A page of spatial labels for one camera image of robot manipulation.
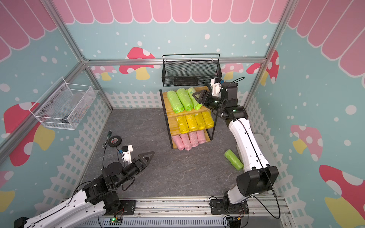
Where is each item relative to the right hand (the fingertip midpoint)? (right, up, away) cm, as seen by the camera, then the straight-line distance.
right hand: (195, 96), depth 71 cm
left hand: (-21, -31, 0) cm, 38 cm away
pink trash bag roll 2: (-5, -26, +24) cm, 36 cm away
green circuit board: (-42, -65, +2) cm, 77 cm away
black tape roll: (-56, -27, +29) cm, 68 cm away
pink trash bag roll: (-10, -26, +23) cm, 37 cm away
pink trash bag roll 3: (0, -25, +26) cm, 36 cm away
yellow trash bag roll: (-7, -15, +13) cm, 20 cm away
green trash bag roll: (+24, -36, +19) cm, 47 cm away
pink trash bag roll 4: (+5, -23, +27) cm, 35 cm away
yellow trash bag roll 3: (+8, -11, +16) cm, 21 cm away
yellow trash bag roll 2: (-1, -13, +14) cm, 19 cm away
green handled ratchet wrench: (-61, -29, +26) cm, 72 cm away
